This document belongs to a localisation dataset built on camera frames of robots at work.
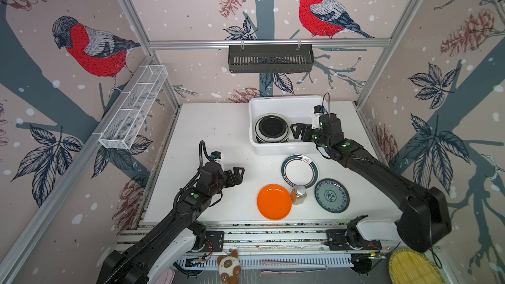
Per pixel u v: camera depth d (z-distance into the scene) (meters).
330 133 0.61
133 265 0.41
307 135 0.73
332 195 0.85
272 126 1.04
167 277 0.65
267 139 1.00
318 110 0.71
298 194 0.76
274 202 0.83
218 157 0.75
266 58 1.06
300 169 0.93
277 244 0.73
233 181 0.73
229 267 0.66
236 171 0.75
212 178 0.62
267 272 0.65
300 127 0.73
